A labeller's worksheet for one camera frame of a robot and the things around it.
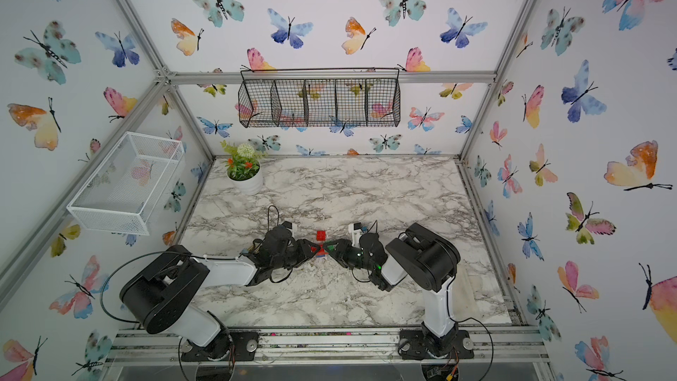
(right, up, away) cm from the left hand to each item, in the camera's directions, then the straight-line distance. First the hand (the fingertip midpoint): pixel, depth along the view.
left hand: (321, 250), depth 90 cm
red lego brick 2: (0, 0, -2) cm, 2 cm away
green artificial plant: (-30, +31, +9) cm, 44 cm away
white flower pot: (-29, +21, +13) cm, 39 cm away
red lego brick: (-1, +4, +6) cm, 7 cm away
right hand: (+2, +1, -2) cm, 3 cm away
